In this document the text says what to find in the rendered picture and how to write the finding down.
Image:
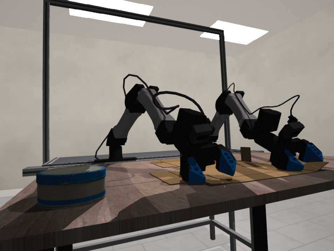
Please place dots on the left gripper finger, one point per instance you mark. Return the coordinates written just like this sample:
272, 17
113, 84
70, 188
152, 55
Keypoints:
312, 154
293, 162

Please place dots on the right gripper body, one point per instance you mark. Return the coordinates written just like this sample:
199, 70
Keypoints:
203, 155

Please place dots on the dark grey metal crossbeam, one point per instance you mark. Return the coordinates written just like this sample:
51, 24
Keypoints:
131, 15

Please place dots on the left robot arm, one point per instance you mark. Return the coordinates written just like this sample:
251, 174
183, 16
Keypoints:
252, 127

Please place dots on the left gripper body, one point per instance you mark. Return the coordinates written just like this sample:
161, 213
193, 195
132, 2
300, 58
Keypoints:
278, 157

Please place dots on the round tin with blue bands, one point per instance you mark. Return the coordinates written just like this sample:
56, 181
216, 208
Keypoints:
70, 187

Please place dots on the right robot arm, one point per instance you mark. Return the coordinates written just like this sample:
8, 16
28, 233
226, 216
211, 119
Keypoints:
189, 126

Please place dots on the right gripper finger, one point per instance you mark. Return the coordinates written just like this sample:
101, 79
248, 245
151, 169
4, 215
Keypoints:
227, 163
195, 174

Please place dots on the grey aluminium crossbar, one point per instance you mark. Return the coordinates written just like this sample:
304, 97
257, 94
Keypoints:
32, 171

